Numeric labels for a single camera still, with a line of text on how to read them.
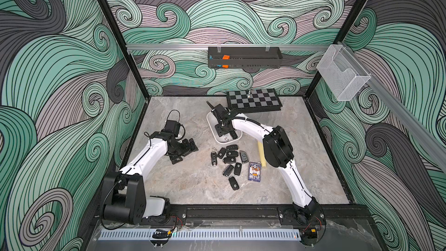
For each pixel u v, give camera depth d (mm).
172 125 697
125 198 407
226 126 745
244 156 901
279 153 588
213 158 890
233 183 817
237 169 860
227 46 952
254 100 1141
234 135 985
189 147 770
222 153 920
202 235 698
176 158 790
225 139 974
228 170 853
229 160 899
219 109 802
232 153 914
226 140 974
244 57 957
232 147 942
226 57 862
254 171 850
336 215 744
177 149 721
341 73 779
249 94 1141
